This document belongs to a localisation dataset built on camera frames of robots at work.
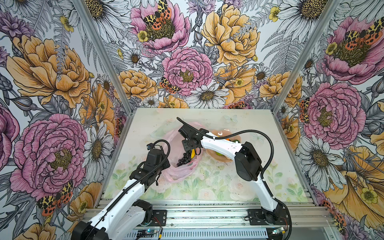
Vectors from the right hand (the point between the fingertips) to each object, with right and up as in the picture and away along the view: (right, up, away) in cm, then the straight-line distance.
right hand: (190, 147), depth 94 cm
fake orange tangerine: (+16, +8, -32) cm, 37 cm away
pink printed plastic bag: (-8, -11, -14) cm, 20 cm away
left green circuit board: (-20, -36, -23) cm, 47 cm away
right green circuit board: (+43, -36, -22) cm, 60 cm away
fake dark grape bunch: (-3, -6, -2) cm, 7 cm away
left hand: (-14, -7, -9) cm, 18 cm away
